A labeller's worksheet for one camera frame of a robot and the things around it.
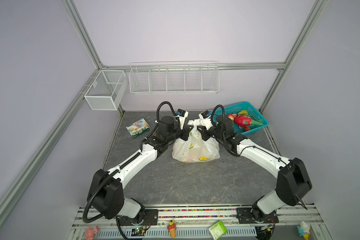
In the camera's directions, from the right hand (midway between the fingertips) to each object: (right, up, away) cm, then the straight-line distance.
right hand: (197, 127), depth 82 cm
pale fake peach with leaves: (+28, +7, +26) cm, 39 cm away
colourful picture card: (-40, -1, +22) cm, 46 cm away
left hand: (-2, 0, -5) cm, 5 cm away
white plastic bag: (-1, -13, +5) cm, 14 cm away
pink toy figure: (-51, -48, -14) cm, 72 cm away
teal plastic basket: (+33, +14, +30) cm, 47 cm away
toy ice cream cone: (-13, -47, -13) cm, 51 cm away
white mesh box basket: (-60, +23, +16) cm, 66 cm away
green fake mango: (+37, +11, +30) cm, 49 cm away
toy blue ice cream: (+48, -47, -14) cm, 69 cm away
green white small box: (+9, -48, -14) cm, 50 cm away
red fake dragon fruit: (+35, +4, +22) cm, 42 cm away
